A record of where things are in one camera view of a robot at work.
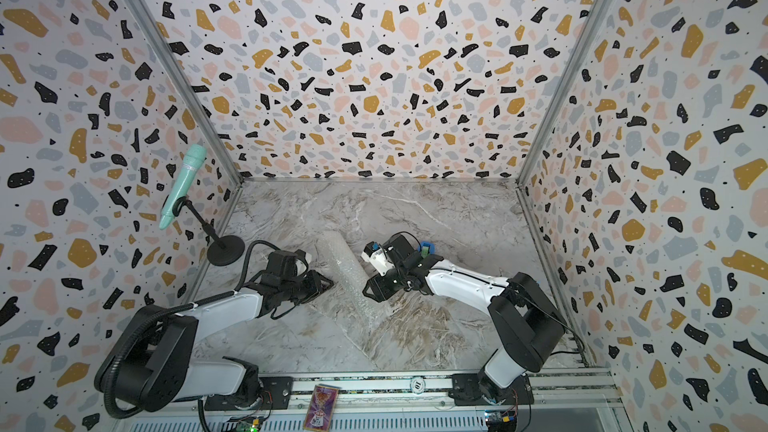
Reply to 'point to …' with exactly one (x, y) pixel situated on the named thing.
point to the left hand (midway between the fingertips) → (339, 283)
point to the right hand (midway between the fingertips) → (374, 289)
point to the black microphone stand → (225, 250)
